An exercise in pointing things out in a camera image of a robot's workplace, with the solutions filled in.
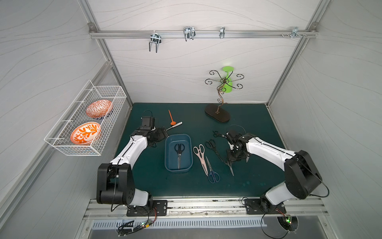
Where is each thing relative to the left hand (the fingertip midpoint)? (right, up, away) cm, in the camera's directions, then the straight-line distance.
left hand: (163, 135), depth 89 cm
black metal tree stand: (+39, +14, +25) cm, 48 cm away
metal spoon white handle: (+8, +6, +19) cm, 21 cm away
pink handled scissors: (+23, -11, +5) cm, 25 cm away
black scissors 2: (+31, -7, +9) cm, 33 cm away
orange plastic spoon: (+3, +7, +19) cm, 21 cm away
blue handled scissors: (+30, -23, -5) cm, 38 cm away
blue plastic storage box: (+4, -14, +3) cm, 14 cm away
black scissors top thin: (+35, -1, +15) cm, 38 cm away
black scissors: (+9, -9, +6) cm, 15 cm away
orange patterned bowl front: (-28, +4, -25) cm, 38 cm away
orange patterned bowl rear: (-28, +15, -16) cm, 36 cm away
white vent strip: (+39, -40, -19) cm, 59 cm away
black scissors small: (+40, -17, -5) cm, 43 cm away
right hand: (+42, -13, -1) cm, 44 cm away
